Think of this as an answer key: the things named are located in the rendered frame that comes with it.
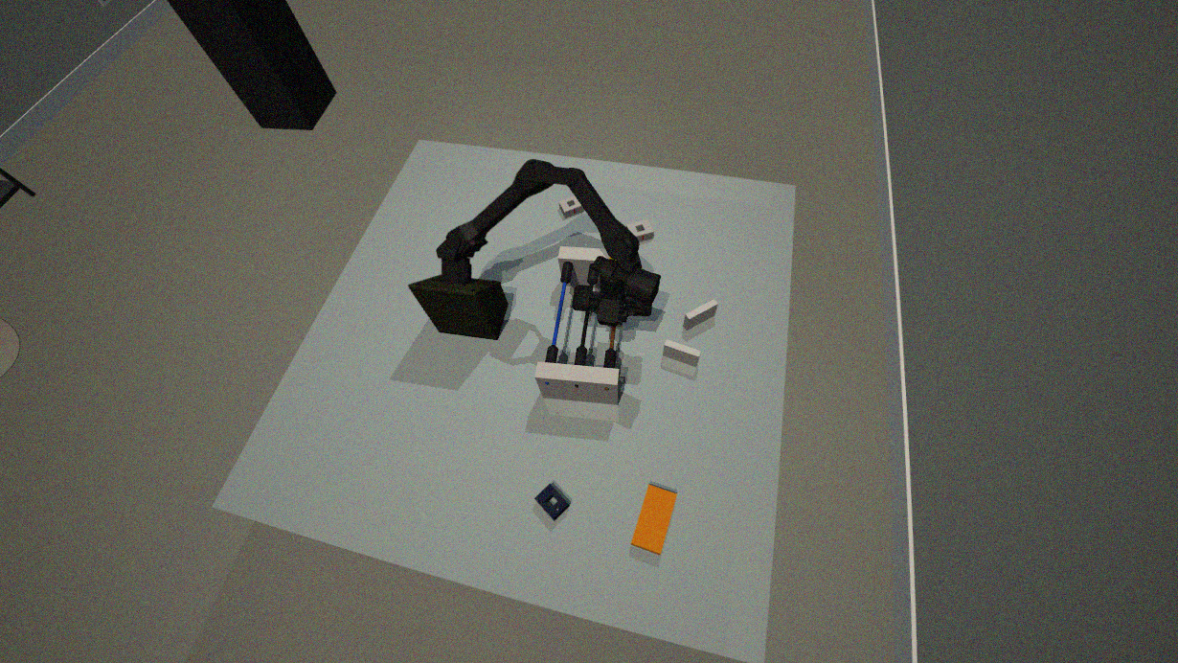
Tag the orange rectangular block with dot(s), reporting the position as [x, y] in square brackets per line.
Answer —
[653, 522]

